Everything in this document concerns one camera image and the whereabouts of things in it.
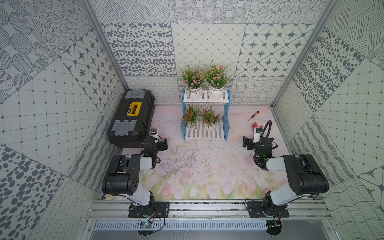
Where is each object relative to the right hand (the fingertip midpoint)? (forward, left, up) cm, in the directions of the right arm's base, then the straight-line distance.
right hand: (251, 138), depth 96 cm
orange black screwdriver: (+27, -11, -6) cm, 29 cm away
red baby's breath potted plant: (+7, +40, +13) cm, 42 cm away
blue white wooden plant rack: (+5, +19, -2) cm, 20 cm away
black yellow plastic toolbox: (+3, +75, +15) cm, 76 cm away
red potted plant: (+6, +28, +13) cm, 31 cm away
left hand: (-2, +58, +2) cm, 58 cm away
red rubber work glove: (+11, -6, -1) cm, 13 cm away
